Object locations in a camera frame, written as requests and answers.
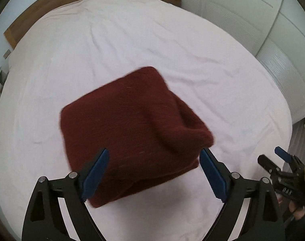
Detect dark red knit sweater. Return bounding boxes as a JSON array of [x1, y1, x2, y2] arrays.
[[60, 67, 214, 208]]

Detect person's right hand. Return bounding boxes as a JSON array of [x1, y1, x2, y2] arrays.
[[276, 194, 305, 220]]

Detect white louvered wardrobe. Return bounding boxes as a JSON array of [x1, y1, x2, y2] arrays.
[[181, 0, 305, 123]]

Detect white bed sheet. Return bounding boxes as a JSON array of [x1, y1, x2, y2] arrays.
[[0, 0, 292, 239]]

